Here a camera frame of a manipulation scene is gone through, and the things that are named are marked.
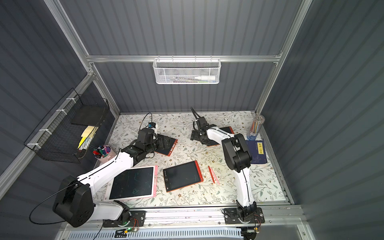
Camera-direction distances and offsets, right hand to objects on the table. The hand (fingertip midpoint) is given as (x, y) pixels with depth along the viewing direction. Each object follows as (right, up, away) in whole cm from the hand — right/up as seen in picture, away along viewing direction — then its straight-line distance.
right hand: (199, 138), depth 103 cm
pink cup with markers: (-55, -8, -18) cm, 59 cm away
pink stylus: (+9, -21, -15) cm, 28 cm away
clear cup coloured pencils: (+36, +11, -12) cm, 39 cm away
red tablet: (-18, -1, -26) cm, 31 cm away
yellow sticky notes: (-58, +6, -29) cm, 65 cm away
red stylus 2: (+7, -21, -14) cm, 26 cm away
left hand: (-19, +1, -19) cm, 27 cm away
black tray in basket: (-61, +15, -22) cm, 67 cm away
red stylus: (0, -20, -14) cm, 24 cm away
